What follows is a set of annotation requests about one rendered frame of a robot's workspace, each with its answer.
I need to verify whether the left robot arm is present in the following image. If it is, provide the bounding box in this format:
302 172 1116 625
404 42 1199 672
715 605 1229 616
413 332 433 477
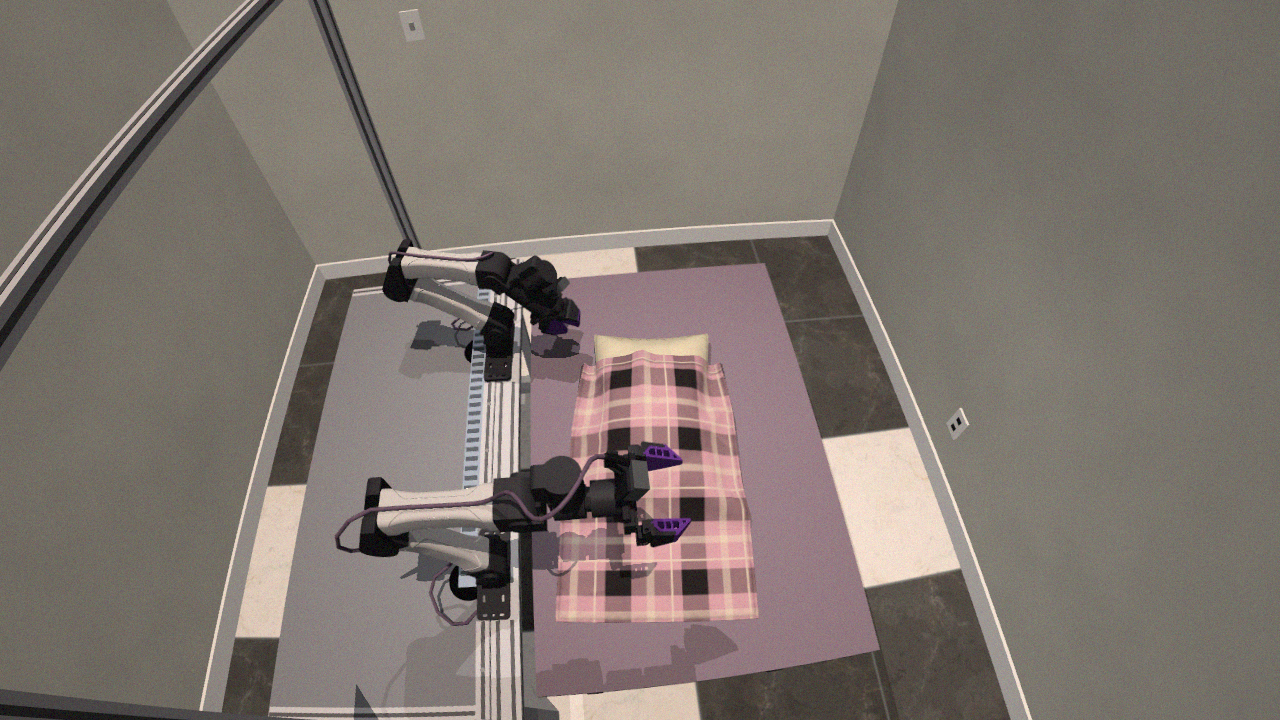
381 240 570 382

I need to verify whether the cream pillow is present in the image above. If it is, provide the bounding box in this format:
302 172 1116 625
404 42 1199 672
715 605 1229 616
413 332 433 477
594 334 708 363

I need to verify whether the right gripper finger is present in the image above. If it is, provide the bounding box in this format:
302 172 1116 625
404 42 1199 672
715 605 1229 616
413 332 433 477
652 518 691 542
643 445 682 471

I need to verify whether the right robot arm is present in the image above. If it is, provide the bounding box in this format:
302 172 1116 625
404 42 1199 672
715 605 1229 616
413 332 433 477
358 450 650 620

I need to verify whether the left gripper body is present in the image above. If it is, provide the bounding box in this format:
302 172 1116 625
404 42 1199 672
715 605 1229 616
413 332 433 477
524 291 579 334

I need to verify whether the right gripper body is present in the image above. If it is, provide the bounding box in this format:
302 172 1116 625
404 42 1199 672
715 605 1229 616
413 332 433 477
589 441 676 548

